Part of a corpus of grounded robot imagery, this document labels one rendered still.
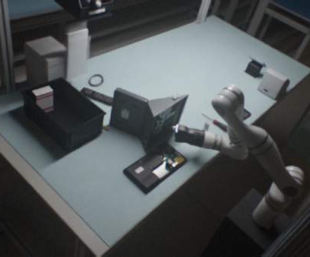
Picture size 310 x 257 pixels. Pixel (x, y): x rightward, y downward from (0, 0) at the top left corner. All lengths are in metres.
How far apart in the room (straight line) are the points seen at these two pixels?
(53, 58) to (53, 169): 0.48
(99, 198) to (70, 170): 0.17
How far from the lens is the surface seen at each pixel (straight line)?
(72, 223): 1.21
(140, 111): 1.38
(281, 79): 2.00
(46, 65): 1.51
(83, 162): 1.36
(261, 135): 1.25
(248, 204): 1.62
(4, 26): 1.51
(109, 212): 1.23
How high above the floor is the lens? 2.04
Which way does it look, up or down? 41 degrees down
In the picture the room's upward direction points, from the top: 17 degrees clockwise
